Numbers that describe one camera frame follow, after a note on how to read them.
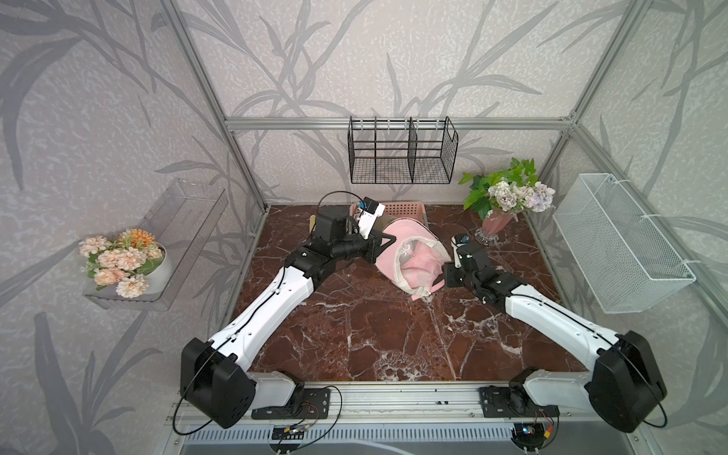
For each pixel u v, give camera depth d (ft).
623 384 1.32
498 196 2.79
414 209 3.77
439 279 2.77
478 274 2.07
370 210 2.06
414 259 2.80
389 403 2.47
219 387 1.27
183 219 2.46
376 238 2.10
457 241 2.50
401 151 3.44
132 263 1.67
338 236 1.90
